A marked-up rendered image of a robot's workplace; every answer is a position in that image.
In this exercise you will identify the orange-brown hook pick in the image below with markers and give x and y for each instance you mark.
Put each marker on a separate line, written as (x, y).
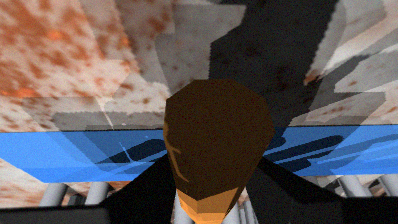
(215, 132)

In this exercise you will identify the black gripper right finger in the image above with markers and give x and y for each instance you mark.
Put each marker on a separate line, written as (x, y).
(279, 196)

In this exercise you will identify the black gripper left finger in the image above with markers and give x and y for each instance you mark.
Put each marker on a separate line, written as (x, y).
(148, 199)

